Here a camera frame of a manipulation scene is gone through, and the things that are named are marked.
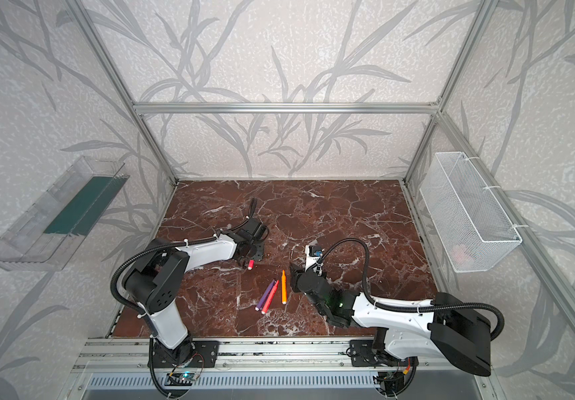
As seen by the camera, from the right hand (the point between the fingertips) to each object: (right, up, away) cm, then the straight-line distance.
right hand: (295, 263), depth 80 cm
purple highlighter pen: (-10, -12, +5) cm, 17 cm away
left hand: (-15, +1, +16) cm, 23 cm away
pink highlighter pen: (-17, -3, +11) cm, 21 cm away
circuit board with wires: (-33, -31, -9) cm, 46 cm away
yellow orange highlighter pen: (-4, -10, +6) cm, 12 cm away
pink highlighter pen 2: (-8, -13, +4) cm, 16 cm away
